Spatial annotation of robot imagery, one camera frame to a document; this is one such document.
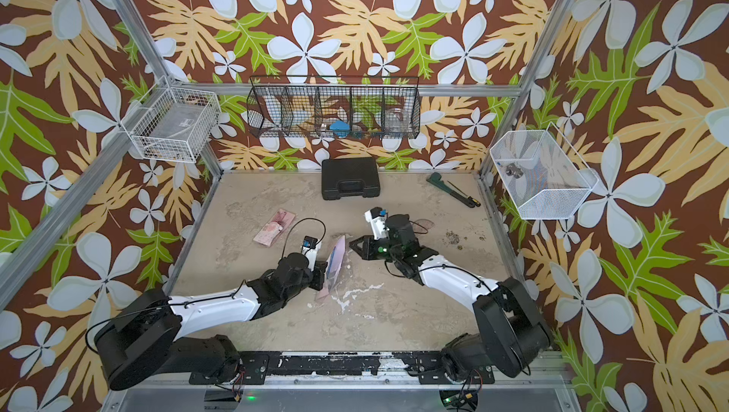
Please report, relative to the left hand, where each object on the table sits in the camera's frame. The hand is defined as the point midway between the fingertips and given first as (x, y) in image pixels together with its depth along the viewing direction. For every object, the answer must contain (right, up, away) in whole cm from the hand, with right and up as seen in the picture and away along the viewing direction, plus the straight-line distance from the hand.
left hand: (329, 260), depth 87 cm
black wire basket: (-1, +51, +10) cm, 52 cm away
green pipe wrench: (+41, +27, +30) cm, 58 cm away
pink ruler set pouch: (+1, -2, +2) cm, 3 cm away
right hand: (+7, +6, -4) cm, 10 cm away
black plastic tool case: (+5, +28, +27) cm, 39 cm away
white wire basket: (-49, +42, 0) cm, 65 cm away
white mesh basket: (+64, +26, -3) cm, 69 cm away
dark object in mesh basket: (+56, +28, -2) cm, 63 cm away
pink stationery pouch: (-21, +8, +14) cm, 27 cm away
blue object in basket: (+3, +43, +9) cm, 44 cm away
